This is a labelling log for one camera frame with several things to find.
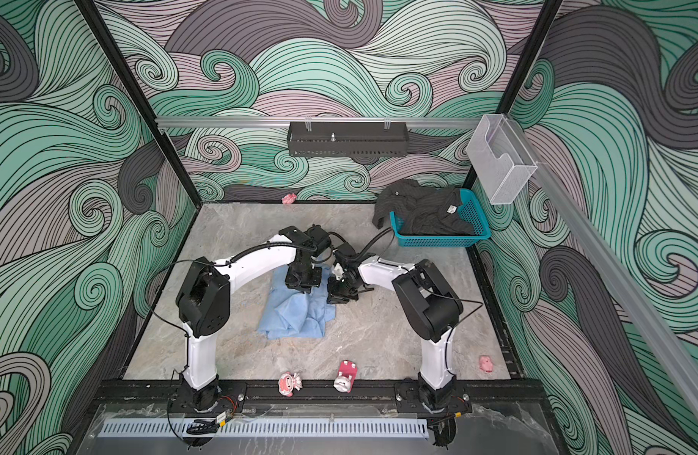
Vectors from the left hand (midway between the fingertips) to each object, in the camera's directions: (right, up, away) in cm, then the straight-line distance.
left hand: (312, 289), depth 87 cm
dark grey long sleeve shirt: (+40, +26, +23) cm, 53 cm away
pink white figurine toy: (-5, -21, -14) cm, 26 cm away
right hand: (+5, -4, +4) cm, 8 cm away
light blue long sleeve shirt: (-6, -5, -7) cm, 11 cm away
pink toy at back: (-13, +32, +31) cm, 47 cm away
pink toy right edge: (+50, -19, -9) cm, 54 cm away
